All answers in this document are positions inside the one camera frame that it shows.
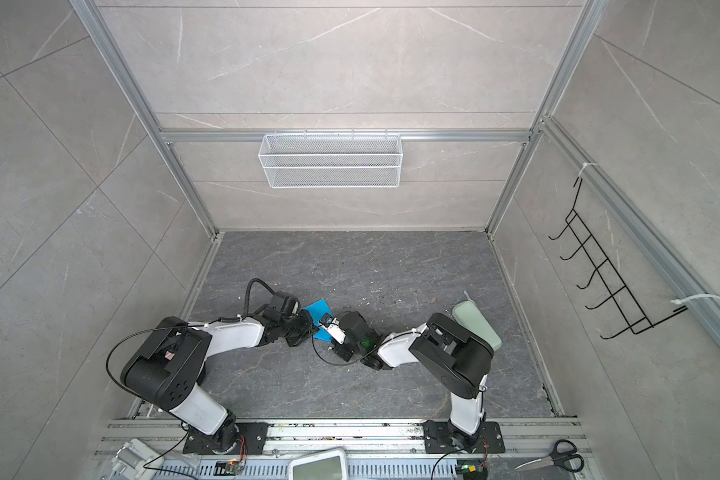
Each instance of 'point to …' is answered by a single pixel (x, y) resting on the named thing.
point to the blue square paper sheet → (316, 311)
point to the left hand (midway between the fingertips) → (322, 321)
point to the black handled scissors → (565, 453)
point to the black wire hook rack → (593, 250)
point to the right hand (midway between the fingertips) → (335, 332)
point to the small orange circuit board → (226, 467)
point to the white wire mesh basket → (331, 161)
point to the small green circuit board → (471, 468)
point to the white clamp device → (133, 461)
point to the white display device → (328, 465)
